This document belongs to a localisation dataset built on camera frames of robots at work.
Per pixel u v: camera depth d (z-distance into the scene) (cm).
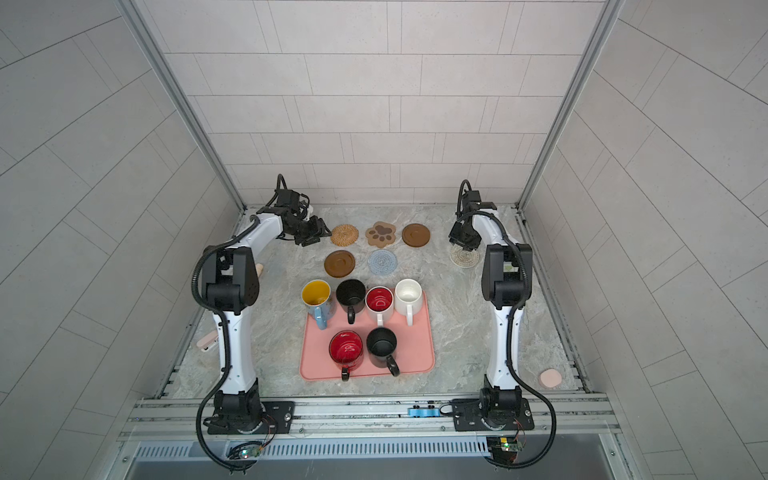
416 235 108
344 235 108
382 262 99
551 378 76
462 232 90
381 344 81
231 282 58
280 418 71
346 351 81
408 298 83
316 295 89
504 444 68
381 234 108
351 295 86
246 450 64
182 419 72
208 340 80
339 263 99
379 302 89
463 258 102
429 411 71
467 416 71
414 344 82
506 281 60
